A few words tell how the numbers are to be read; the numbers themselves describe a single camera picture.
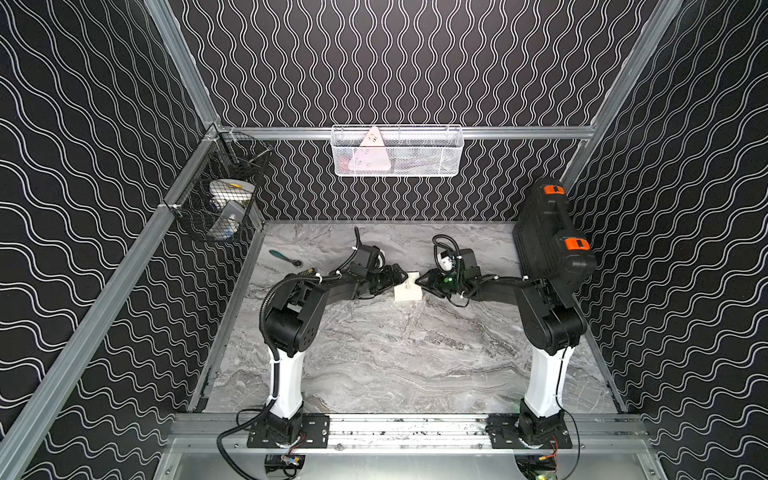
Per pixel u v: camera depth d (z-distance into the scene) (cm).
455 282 85
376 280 87
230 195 81
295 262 107
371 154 90
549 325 53
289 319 53
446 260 95
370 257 81
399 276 91
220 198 82
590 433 76
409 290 98
